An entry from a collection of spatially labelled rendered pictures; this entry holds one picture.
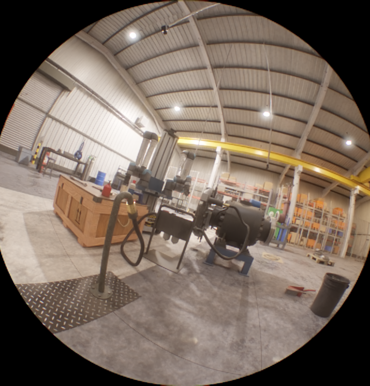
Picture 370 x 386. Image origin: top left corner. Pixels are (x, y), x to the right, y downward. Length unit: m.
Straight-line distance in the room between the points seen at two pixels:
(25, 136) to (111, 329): 8.63
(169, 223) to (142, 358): 1.13
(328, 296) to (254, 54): 8.44
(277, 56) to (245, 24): 2.11
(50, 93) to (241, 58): 9.99
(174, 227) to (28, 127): 8.55
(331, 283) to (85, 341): 1.64
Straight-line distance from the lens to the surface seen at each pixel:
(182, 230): 1.30
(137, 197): 1.57
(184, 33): 8.70
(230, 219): 1.80
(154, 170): 2.41
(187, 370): 0.71
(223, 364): 0.79
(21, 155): 6.33
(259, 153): 10.16
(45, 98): 9.19
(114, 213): 0.64
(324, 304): 1.58
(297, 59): 8.51
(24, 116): 8.97
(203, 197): 1.67
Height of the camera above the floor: 0.63
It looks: 4 degrees up
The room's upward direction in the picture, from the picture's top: 18 degrees clockwise
